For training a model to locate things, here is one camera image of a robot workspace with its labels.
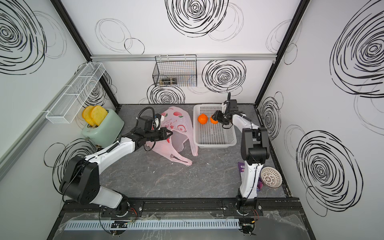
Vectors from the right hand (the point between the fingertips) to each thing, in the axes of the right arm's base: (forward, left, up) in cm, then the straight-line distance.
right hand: (218, 116), depth 99 cm
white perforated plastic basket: (-8, +5, -10) cm, 14 cm away
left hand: (-18, +28, +5) cm, 34 cm away
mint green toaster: (-17, +69, +2) cm, 71 cm away
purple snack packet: (-30, -12, -9) cm, 34 cm away
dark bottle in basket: (+9, +31, +22) cm, 39 cm away
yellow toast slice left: (-10, +79, +12) cm, 80 cm away
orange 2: (-5, +4, 0) cm, 6 cm away
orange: (0, +11, -3) cm, 11 cm away
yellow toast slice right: (-8, +74, +10) cm, 75 cm away
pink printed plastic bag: (-9, +26, +5) cm, 28 cm away
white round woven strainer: (-36, -28, -9) cm, 47 cm away
